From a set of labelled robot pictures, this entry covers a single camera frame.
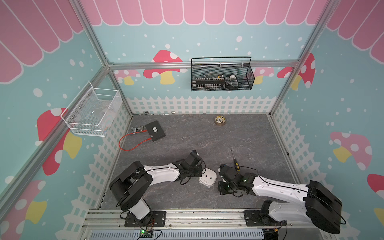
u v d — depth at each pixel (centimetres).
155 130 108
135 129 109
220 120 116
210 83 89
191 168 70
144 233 73
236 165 92
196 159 71
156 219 74
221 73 94
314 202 41
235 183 63
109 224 74
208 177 85
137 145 103
